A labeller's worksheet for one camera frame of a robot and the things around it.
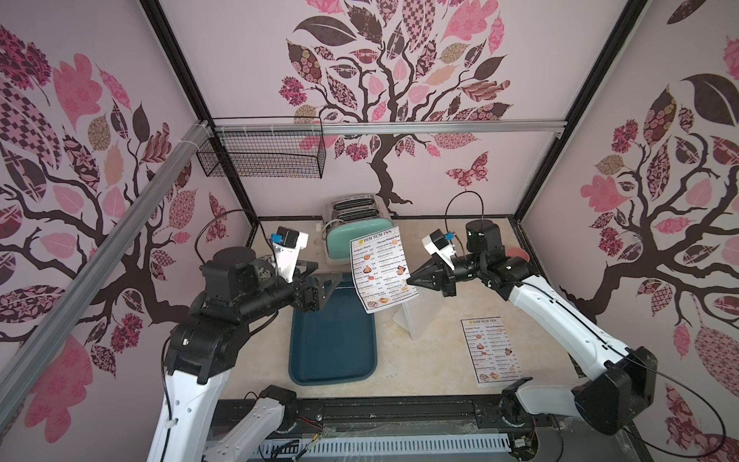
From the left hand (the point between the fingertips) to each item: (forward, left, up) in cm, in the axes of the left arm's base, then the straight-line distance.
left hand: (327, 279), depth 58 cm
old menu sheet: (-2, -45, -38) cm, 59 cm away
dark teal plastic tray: (0, +2, -37) cm, 37 cm away
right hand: (+4, -18, -6) cm, 20 cm away
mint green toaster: (+38, 0, -20) cm, 43 cm away
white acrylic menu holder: (+10, -23, -37) cm, 45 cm away
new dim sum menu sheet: (+6, -11, -5) cm, 13 cm away
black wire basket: (+55, +27, -3) cm, 61 cm away
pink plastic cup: (+29, -59, -28) cm, 71 cm away
